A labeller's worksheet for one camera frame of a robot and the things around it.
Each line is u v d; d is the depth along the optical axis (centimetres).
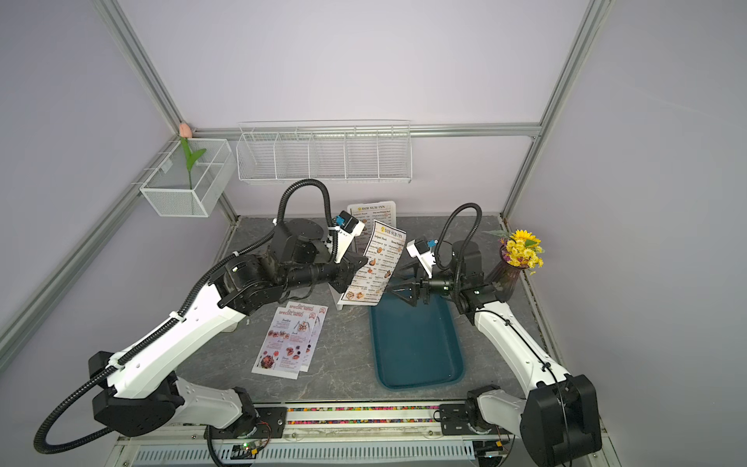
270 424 73
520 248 78
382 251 66
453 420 74
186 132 89
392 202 97
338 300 63
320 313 94
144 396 41
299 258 45
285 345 87
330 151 99
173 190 78
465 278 61
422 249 64
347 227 51
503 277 85
